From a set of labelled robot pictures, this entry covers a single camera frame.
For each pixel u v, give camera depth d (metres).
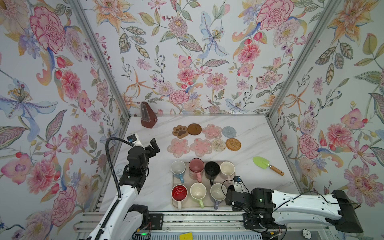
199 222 0.75
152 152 0.71
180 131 1.11
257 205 0.52
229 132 1.10
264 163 0.94
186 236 0.69
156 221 0.73
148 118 1.09
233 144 1.04
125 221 0.57
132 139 0.65
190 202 0.80
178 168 0.88
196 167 0.87
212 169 0.85
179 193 0.82
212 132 1.10
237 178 0.70
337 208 0.44
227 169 0.87
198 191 0.82
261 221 0.66
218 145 1.04
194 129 1.13
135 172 0.59
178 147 1.03
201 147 1.02
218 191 0.82
